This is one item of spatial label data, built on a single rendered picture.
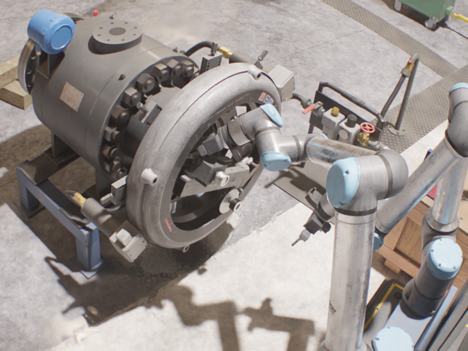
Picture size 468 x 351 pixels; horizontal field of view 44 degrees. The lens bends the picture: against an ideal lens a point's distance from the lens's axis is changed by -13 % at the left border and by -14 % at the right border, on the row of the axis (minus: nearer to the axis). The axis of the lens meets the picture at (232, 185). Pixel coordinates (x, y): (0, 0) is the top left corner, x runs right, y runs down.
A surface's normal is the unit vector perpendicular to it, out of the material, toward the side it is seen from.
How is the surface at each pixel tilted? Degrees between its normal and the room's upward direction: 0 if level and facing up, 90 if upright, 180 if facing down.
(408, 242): 90
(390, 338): 5
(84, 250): 90
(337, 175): 83
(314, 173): 0
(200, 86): 15
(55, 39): 90
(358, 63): 0
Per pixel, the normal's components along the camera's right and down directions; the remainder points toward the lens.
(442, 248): 0.11, -0.66
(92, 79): -0.34, -0.22
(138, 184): -0.57, 0.24
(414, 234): -0.65, 0.46
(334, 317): -0.74, 0.23
